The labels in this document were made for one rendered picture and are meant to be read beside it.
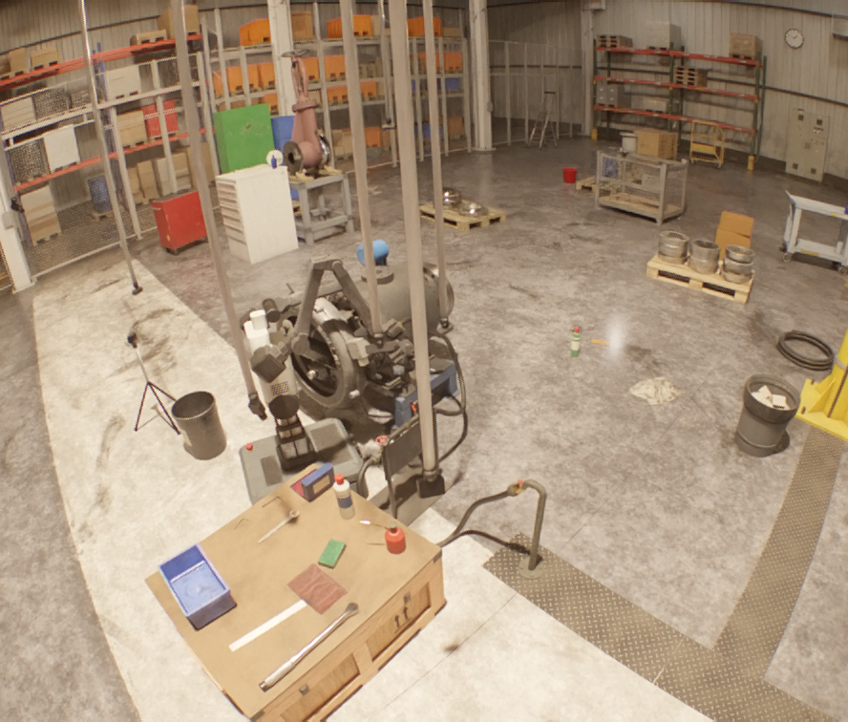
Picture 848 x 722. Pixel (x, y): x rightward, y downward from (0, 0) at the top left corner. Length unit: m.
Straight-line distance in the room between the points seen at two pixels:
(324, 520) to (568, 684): 1.27
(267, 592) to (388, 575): 0.47
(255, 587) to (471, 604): 0.99
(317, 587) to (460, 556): 0.89
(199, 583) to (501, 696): 1.31
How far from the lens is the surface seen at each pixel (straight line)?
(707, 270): 5.88
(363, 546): 2.07
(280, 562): 2.11
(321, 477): 2.23
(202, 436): 3.33
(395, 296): 3.12
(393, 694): 2.25
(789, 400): 3.58
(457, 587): 2.48
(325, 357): 2.84
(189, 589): 2.16
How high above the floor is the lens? 2.10
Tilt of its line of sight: 32 degrees down
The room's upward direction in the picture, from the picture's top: 4 degrees counter-clockwise
